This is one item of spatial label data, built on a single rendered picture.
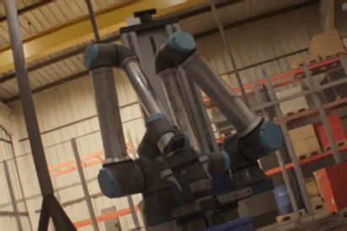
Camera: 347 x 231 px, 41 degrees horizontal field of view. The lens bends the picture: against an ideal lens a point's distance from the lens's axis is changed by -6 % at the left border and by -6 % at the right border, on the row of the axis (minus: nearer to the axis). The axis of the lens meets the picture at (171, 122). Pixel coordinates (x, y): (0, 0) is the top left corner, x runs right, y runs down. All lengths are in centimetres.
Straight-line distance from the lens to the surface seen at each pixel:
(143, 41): 278
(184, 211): 231
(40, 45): 1136
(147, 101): 221
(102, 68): 230
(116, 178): 221
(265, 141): 227
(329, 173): 827
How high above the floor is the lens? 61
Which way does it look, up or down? 13 degrees up
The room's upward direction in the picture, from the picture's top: 17 degrees counter-clockwise
